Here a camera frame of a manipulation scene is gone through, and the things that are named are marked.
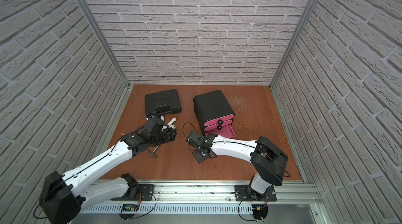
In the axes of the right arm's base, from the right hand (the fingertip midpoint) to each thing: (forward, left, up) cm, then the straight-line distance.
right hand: (203, 153), depth 84 cm
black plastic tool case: (+37, +24, +3) cm, 44 cm away
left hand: (+10, +17, +10) cm, 22 cm away
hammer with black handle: (+2, +28, -1) cm, 28 cm away
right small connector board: (-27, -25, -3) cm, 37 cm away
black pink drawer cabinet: (+16, -7, +14) cm, 23 cm away
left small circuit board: (-23, +37, -5) cm, 44 cm away
